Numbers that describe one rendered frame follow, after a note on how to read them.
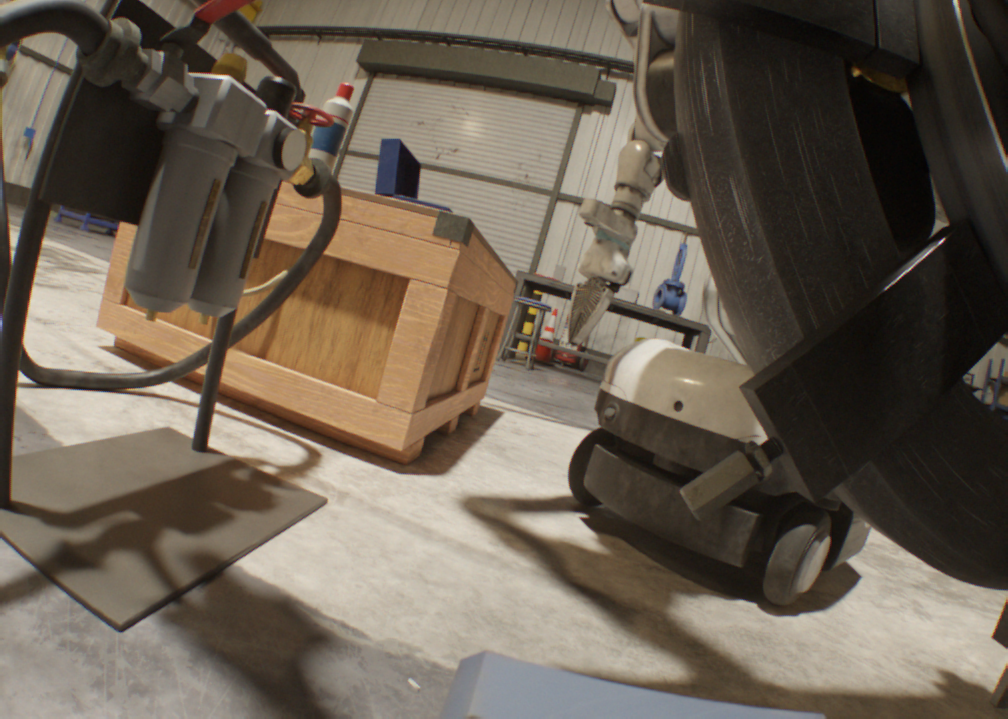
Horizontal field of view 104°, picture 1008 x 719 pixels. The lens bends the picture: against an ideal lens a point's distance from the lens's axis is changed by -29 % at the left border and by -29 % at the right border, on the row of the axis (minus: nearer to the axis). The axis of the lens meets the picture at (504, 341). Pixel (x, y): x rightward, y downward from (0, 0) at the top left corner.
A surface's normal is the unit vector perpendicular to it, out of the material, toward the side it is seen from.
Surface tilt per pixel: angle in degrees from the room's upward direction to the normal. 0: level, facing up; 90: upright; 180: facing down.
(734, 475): 71
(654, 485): 89
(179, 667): 0
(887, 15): 90
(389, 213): 90
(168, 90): 120
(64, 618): 0
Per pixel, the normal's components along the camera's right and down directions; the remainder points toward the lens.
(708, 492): -0.36, -0.43
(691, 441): -0.69, -0.20
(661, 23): -0.71, 0.57
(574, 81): -0.22, -0.04
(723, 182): -0.88, 0.17
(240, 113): 0.95, 0.29
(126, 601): 0.29, -0.96
